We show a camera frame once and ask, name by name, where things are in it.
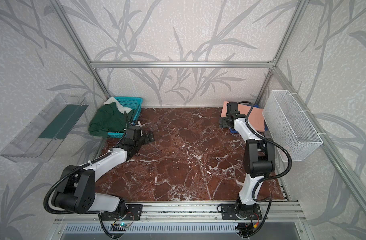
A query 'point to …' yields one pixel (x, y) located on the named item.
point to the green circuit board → (123, 224)
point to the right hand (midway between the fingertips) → (230, 117)
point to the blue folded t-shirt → (233, 131)
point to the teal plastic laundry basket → (132, 102)
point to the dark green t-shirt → (107, 119)
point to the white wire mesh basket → (287, 124)
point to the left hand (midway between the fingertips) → (149, 129)
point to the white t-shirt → (121, 109)
